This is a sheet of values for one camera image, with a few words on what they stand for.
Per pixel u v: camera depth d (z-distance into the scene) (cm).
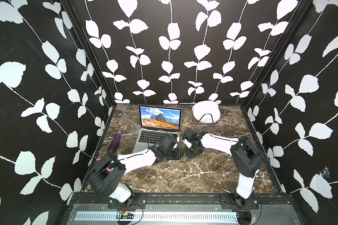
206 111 98
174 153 76
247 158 49
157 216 70
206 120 100
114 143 95
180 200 75
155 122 101
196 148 77
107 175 44
